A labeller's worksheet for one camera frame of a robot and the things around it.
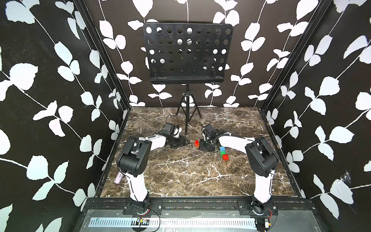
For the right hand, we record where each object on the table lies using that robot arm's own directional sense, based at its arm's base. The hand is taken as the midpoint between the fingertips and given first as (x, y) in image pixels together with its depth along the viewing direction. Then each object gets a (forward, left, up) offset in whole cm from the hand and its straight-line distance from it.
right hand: (198, 146), depth 95 cm
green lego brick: (-4, -16, -1) cm, 17 cm away
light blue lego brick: (-2, -16, +1) cm, 16 cm away
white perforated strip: (-42, +13, -2) cm, 44 cm away
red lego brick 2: (-8, -17, 0) cm, 19 cm away
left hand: (+3, +7, +2) cm, 8 cm away
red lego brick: (+4, +1, -2) cm, 4 cm away
